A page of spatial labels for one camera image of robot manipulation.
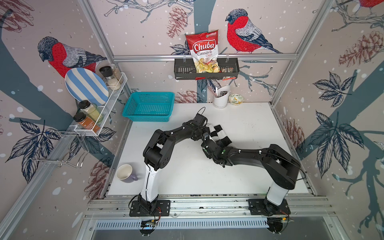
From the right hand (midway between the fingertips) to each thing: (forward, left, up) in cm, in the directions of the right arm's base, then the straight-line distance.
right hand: (211, 144), depth 92 cm
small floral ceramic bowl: (+45, -22, -2) cm, 50 cm away
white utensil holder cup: (+37, -9, +3) cm, 38 cm away
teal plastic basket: (+26, +45, +6) cm, 52 cm away
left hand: (+9, +1, 0) cm, 9 cm away
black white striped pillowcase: (+8, -5, -1) cm, 10 cm away
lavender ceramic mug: (-20, +49, 0) cm, 53 cm away
